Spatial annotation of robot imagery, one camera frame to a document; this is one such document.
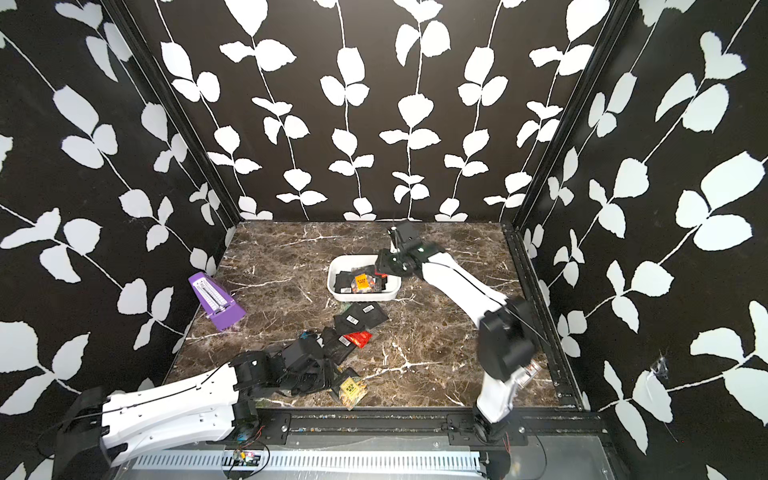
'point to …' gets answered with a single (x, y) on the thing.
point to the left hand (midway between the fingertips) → (339, 378)
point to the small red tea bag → (359, 338)
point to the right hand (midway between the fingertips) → (377, 260)
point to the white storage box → (337, 264)
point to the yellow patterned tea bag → (362, 281)
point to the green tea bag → (351, 392)
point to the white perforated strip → (316, 462)
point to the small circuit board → (245, 458)
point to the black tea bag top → (358, 317)
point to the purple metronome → (217, 305)
